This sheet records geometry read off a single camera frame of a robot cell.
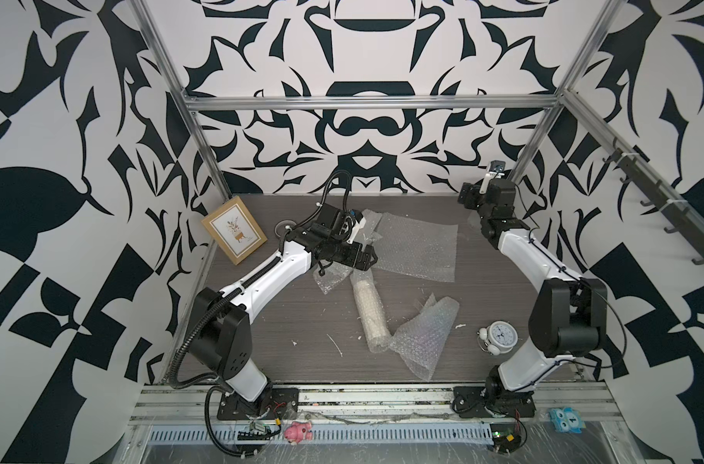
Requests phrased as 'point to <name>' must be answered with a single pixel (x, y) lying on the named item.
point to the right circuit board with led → (506, 436)
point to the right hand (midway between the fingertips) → (478, 180)
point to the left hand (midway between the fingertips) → (360, 249)
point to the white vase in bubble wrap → (376, 325)
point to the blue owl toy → (567, 420)
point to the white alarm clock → (498, 337)
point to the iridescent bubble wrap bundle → (424, 339)
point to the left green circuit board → (258, 432)
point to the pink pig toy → (299, 432)
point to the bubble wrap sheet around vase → (417, 246)
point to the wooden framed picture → (235, 230)
